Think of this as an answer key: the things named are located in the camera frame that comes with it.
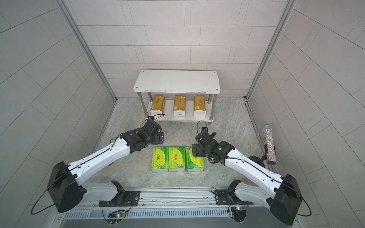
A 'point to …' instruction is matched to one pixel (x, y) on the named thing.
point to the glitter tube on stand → (269, 140)
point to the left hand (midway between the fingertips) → (158, 134)
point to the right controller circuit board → (239, 213)
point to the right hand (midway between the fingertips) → (199, 149)
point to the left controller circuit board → (115, 217)
